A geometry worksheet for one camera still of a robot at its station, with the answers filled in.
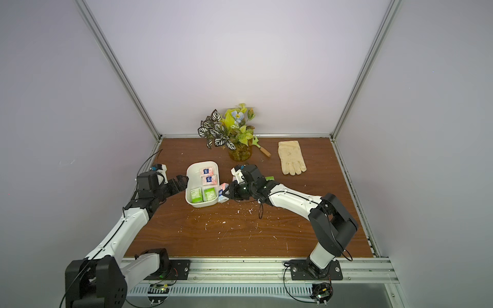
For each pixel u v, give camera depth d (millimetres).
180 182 774
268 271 744
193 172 1015
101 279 397
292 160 1073
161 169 770
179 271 728
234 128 941
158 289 716
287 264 733
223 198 790
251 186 655
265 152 1103
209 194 921
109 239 460
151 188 651
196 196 916
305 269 719
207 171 1004
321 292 696
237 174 776
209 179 972
